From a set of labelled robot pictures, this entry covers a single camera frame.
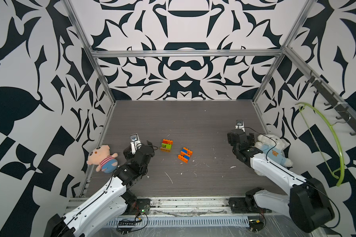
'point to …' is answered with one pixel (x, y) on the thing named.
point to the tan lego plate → (163, 149)
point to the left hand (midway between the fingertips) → (139, 142)
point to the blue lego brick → (185, 156)
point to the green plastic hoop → (333, 172)
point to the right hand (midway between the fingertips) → (241, 131)
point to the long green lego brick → (166, 145)
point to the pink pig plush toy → (101, 155)
